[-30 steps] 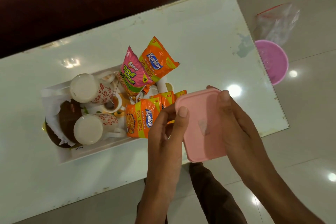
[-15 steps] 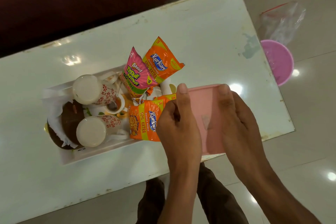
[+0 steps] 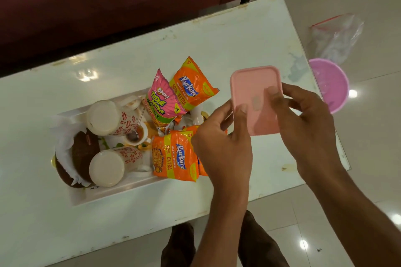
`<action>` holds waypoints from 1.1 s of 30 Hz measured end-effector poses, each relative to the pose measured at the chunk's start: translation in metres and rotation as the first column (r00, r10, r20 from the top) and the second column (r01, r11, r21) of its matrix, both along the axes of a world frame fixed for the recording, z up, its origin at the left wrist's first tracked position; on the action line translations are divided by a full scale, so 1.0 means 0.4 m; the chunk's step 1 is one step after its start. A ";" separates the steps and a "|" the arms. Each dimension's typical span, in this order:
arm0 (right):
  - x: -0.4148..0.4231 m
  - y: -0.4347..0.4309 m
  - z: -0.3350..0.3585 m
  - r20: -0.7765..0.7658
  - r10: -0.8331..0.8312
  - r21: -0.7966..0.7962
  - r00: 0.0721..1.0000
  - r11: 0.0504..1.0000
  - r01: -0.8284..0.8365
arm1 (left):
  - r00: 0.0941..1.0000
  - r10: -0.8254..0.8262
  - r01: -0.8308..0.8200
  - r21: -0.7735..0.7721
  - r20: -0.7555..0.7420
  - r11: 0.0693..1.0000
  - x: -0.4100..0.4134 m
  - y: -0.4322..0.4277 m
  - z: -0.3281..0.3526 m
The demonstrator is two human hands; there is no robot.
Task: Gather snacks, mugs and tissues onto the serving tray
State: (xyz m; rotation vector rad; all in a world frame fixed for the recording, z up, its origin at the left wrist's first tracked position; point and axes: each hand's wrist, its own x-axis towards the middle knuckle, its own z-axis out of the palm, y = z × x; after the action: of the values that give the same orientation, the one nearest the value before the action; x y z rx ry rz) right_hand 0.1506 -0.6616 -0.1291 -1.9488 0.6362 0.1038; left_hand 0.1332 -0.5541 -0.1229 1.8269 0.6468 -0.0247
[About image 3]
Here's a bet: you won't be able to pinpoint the person's left hand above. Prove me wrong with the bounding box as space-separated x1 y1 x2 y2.
191 99 254 208

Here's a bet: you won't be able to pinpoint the person's right hand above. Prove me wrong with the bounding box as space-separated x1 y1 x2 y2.
266 82 344 186

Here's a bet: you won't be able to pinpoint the orange snack packet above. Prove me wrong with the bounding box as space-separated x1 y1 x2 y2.
169 56 220 111
152 131 200 182
185 125 210 177

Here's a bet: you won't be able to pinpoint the pink container lid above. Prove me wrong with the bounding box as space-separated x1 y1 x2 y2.
230 65 284 136

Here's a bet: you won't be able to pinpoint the pink snack packet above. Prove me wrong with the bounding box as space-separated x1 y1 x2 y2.
142 68 188 129

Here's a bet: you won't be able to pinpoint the floral mug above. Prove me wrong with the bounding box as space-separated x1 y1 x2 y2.
89 147 153 188
86 100 142 137

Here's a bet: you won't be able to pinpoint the white printed tray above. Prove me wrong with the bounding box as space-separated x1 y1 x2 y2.
51 88 211 207

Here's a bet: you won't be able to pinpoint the wooden napkin holder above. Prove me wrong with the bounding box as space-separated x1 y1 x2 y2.
56 129 102 189

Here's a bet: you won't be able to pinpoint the white paper napkins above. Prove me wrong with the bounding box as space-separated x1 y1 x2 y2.
51 116 92 188

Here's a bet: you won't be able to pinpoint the person's right forearm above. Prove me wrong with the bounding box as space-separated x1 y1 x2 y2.
305 166 401 267

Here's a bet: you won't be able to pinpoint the person's left forearm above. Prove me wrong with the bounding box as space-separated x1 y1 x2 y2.
190 196 251 267

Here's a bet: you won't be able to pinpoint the person's dark trousers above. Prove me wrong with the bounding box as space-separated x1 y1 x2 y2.
160 210 290 267

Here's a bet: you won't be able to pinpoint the pink round plate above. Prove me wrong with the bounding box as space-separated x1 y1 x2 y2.
308 58 350 115

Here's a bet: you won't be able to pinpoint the clear pink-sealed zip bag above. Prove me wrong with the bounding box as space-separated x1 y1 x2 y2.
308 13 365 65

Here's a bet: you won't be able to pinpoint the red fabric sofa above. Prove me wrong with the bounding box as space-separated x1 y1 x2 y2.
0 0 272 67

